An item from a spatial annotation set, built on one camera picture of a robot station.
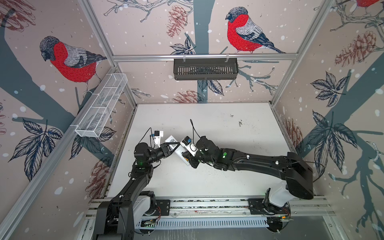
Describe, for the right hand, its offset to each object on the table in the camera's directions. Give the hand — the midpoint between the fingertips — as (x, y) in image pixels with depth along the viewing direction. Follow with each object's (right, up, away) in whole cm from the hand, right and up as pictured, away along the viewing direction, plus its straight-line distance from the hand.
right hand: (183, 156), depth 76 cm
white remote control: (-2, +3, -1) cm, 4 cm away
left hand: (-2, +5, -2) cm, 6 cm away
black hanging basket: (+14, +55, +29) cm, 63 cm away
